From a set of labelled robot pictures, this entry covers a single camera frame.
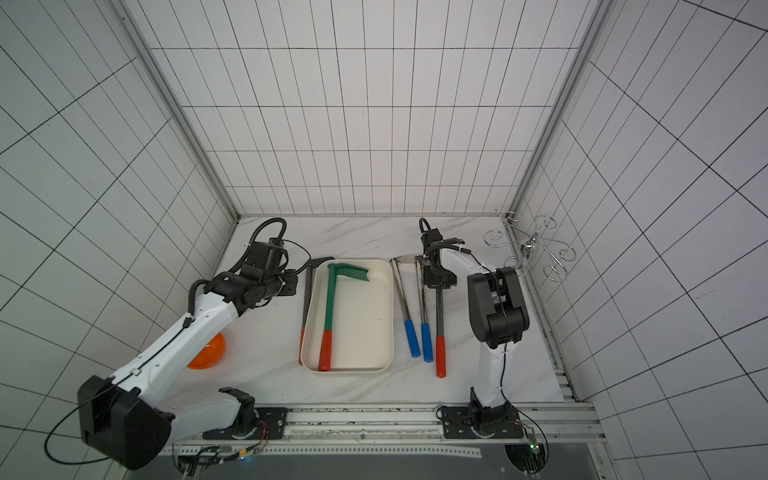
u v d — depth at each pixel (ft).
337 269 3.20
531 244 2.44
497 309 1.70
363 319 2.98
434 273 2.73
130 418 1.22
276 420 2.39
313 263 3.10
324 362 2.61
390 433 2.38
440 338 2.79
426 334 2.86
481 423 2.12
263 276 1.93
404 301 3.10
